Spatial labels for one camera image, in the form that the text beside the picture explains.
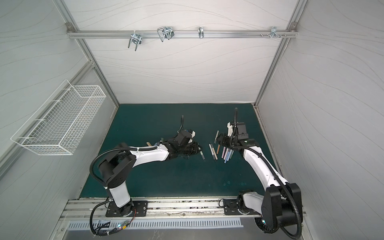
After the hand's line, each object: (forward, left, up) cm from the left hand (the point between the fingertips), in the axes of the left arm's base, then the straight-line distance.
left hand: (205, 147), depth 86 cm
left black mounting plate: (-31, +32, -9) cm, 46 cm away
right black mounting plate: (-29, -13, -8) cm, 33 cm away
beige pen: (+2, -5, -8) cm, 10 cm away
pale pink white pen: (0, -13, -9) cm, 16 cm away
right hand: (+5, -10, +5) cm, 12 cm away
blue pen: (-2, -14, -8) cm, 16 cm away
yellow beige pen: (+1, -6, -8) cm, 10 cm away
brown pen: (+4, -9, -9) cm, 13 cm away
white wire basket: (-6, +69, +23) cm, 73 cm away
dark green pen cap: (+9, +28, -8) cm, 30 cm away
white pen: (-3, +2, -2) cm, 4 cm away
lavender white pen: (0, -17, -9) cm, 19 cm away
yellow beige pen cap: (+6, +37, -9) cm, 39 cm away
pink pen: (+3, -13, -9) cm, 16 cm away
